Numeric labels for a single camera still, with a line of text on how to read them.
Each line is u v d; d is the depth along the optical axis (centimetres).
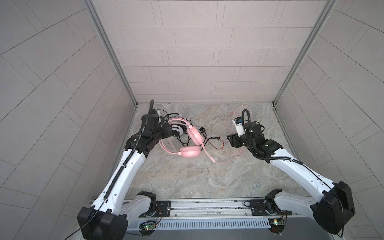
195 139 67
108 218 35
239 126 70
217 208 72
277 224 68
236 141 69
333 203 38
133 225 68
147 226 65
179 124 72
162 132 64
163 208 71
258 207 71
